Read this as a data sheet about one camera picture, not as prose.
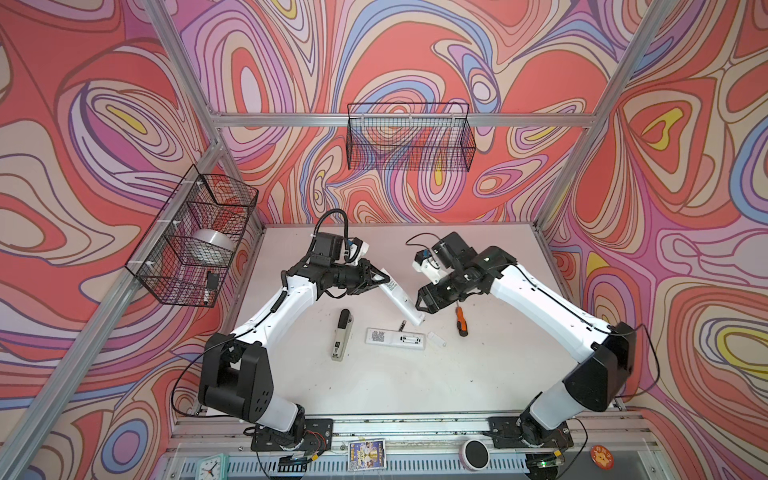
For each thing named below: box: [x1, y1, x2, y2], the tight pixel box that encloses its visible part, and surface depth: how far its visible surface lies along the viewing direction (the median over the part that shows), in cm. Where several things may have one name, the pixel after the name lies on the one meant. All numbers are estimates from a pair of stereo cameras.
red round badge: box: [590, 444, 615, 471], surface depth 72 cm
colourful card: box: [348, 439, 387, 472], surface depth 71 cm
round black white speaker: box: [459, 439, 491, 472], surface depth 68 cm
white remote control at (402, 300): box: [379, 268, 425, 327], surface depth 79 cm
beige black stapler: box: [331, 308, 355, 362], surface depth 90 cm
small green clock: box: [195, 453, 230, 480], surface depth 69 cm
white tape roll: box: [191, 228, 235, 252], surface depth 75 cm
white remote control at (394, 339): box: [365, 327, 426, 351], surface depth 90 cm
